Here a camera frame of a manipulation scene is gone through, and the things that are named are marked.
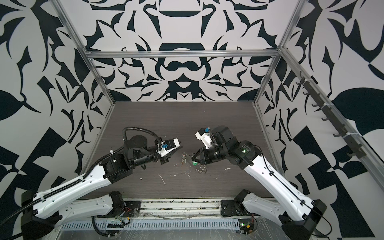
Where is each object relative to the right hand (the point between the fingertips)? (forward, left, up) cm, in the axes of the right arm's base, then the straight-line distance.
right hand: (192, 158), depth 64 cm
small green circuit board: (-22, -24, -27) cm, 42 cm away
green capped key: (0, -1, -4) cm, 5 cm away
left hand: (+6, +5, +6) cm, 10 cm away
